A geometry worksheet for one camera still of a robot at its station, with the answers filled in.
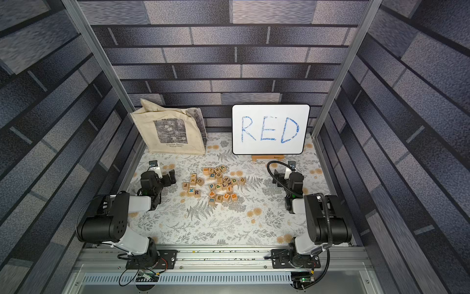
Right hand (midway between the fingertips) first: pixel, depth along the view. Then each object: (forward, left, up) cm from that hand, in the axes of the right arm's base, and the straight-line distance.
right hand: (285, 169), depth 94 cm
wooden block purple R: (-13, +46, -3) cm, 47 cm away
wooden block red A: (-13, +38, -3) cm, 40 cm away
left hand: (-2, +64, +1) cm, 64 cm away
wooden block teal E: (-17, +38, -4) cm, 42 cm away
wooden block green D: (-5, +27, -4) cm, 28 cm away
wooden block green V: (+3, +34, -4) cm, 34 cm away
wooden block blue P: (-9, +39, -3) cm, 40 cm away
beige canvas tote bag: (+18, +63, +11) cm, 66 cm away
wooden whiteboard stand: (+12, +16, -4) cm, 20 cm away
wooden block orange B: (-14, +27, -4) cm, 31 cm away
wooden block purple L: (-9, +32, -3) cm, 34 cm away
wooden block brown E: (-15, +34, -4) cm, 38 cm away
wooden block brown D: (-5, +23, -4) cm, 24 cm away
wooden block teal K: (-11, +49, -4) cm, 51 cm away
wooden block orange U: (-14, +31, -4) cm, 34 cm away
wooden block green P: (-9, +35, -3) cm, 37 cm away
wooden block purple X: (-6, +30, -4) cm, 31 cm away
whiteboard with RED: (+18, +8, +12) cm, 23 cm away
